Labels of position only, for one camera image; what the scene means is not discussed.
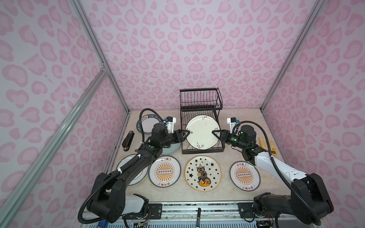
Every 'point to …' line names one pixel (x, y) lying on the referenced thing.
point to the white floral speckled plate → (201, 136)
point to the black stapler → (128, 140)
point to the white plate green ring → (139, 178)
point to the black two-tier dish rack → (196, 101)
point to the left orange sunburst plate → (165, 171)
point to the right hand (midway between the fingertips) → (214, 131)
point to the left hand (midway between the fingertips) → (188, 131)
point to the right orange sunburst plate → (244, 175)
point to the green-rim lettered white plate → (148, 122)
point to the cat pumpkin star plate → (203, 173)
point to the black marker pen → (198, 217)
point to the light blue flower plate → (174, 148)
